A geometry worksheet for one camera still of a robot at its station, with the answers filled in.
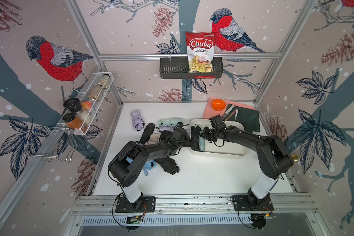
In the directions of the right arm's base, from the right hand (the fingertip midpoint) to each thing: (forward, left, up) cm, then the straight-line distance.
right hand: (199, 134), depth 94 cm
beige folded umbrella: (-3, +30, -2) cm, 30 cm away
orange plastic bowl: (+30, -16, -2) cm, 34 cm away
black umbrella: (0, +36, -3) cm, 36 cm away
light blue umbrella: (-21, +30, -2) cm, 36 cm away
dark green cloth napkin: (+18, -39, -4) cm, 43 cm away
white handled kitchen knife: (+25, -23, -5) cm, 35 cm away
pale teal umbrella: (-7, -1, 0) cm, 7 cm away
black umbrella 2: (+1, +3, +1) cm, 3 cm away
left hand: (-2, +5, +2) cm, 6 cm away
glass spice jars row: (+6, +58, +30) cm, 66 cm away
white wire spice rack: (-13, +57, +31) cm, 66 cm away
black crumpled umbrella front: (-20, +19, -3) cm, 27 cm away
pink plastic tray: (+25, -9, -5) cm, 27 cm away
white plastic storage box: (-9, -13, -3) cm, 16 cm away
